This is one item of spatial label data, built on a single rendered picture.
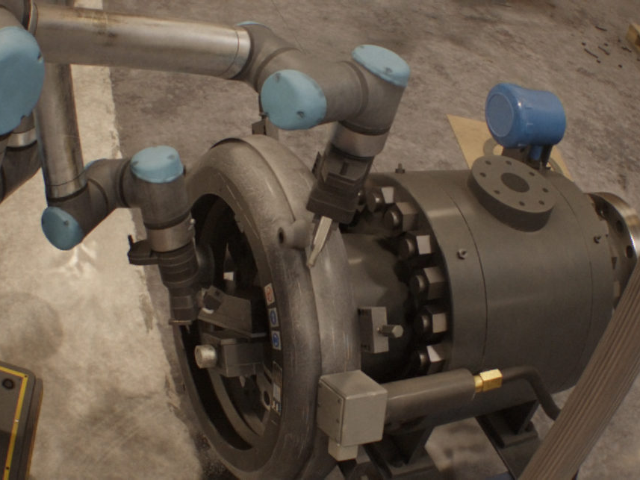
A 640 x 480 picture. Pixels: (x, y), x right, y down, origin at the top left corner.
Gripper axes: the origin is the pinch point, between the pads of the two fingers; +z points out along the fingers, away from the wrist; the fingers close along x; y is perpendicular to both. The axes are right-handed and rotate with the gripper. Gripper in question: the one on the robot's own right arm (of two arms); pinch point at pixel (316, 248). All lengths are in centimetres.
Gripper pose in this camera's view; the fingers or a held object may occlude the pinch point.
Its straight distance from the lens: 166.2
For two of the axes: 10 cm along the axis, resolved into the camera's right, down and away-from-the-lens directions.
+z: -2.6, 7.2, 6.4
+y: 2.0, -6.1, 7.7
